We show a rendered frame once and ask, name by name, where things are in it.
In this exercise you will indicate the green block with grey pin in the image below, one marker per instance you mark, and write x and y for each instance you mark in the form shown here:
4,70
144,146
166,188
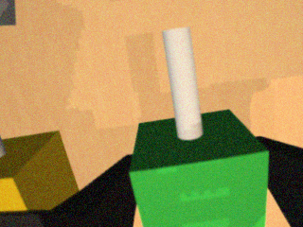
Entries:
197,169

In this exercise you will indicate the yellow block with white pin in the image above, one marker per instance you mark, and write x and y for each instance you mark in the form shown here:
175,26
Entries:
35,172

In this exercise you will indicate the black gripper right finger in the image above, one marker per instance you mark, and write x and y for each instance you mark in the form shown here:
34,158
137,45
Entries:
285,178

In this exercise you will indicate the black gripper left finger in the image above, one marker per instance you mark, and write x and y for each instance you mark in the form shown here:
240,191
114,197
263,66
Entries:
107,201

